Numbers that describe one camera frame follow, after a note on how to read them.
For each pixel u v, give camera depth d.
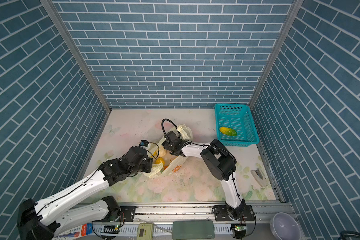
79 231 0.68
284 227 0.71
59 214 0.43
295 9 0.72
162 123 0.77
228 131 1.02
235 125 1.12
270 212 0.76
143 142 0.69
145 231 0.68
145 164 0.68
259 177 0.85
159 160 0.87
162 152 0.91
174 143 0.75
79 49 0.87
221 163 0.54
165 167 0.77
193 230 0.69
